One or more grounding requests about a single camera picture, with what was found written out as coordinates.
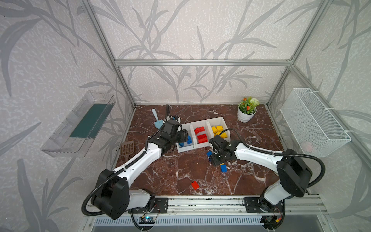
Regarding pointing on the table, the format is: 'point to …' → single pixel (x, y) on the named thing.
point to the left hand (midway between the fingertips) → (187, 128)
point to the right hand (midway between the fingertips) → (214, 155)
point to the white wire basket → (316, 132)
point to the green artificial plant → (248, 105)
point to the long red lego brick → (202, 138)
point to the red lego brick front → (195, 185)
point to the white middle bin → (202, 133)
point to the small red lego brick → (199, 129)
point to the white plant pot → (245, 118)
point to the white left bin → (189, 127)
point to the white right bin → (216, 126)
